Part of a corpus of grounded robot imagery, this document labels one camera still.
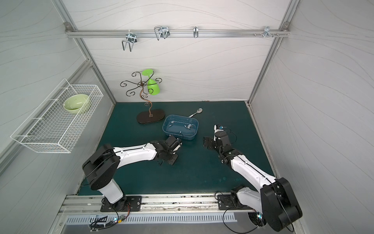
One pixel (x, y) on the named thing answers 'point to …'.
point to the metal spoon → (199, 110)
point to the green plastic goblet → (153, 87)
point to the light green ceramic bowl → (76, 103)
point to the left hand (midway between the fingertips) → (174, 158)
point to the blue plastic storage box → (176, 125)
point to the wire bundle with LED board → (118, 220)
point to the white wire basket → (56, 125)
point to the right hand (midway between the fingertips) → (211, 137)
